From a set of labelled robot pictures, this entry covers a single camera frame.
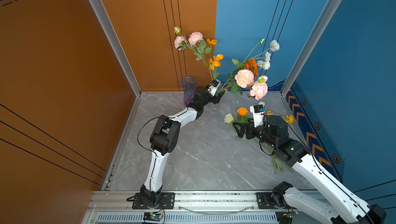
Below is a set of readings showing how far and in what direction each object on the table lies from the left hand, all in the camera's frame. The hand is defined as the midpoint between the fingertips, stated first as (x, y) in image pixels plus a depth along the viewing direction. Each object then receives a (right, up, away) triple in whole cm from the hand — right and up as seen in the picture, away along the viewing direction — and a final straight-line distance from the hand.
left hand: (220, 86), depth 94 cm
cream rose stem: (+7, -21, +8) cm, 23 cm away
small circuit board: (-34, -63, -23) cm, 75 cm away
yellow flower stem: (+48, -21, +9) cm, 53 cm away
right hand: (+7, -19, -21) cm, 30 cm away
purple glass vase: (-20, +3, +8) cm, 22 cm away
